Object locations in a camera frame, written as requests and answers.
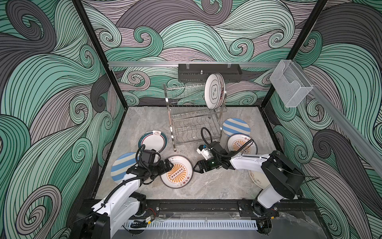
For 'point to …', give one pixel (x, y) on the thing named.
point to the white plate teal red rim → (153, 139)
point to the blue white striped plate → (236, 125)
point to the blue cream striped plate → (121, 164)
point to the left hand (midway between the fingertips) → (168, 166)
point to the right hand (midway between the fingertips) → (197, 168)
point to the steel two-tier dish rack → (189, 115)
